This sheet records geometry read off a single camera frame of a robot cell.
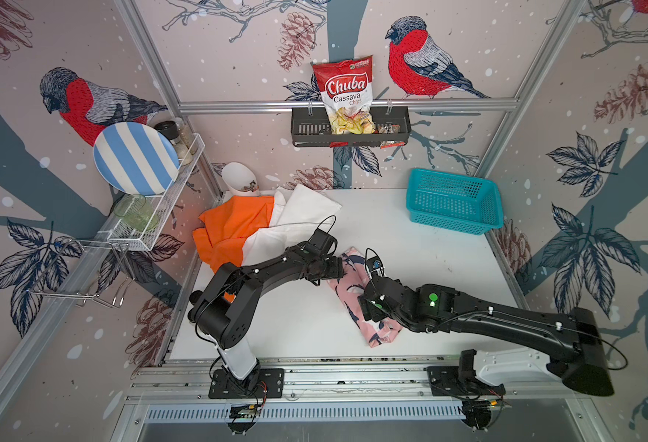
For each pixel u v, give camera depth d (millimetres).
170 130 796
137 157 725
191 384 749
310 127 948
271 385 731
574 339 409
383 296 518
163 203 696
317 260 689
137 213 684
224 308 463
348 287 856
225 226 1063
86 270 567
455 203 1178
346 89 797
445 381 729
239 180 1115
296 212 1129
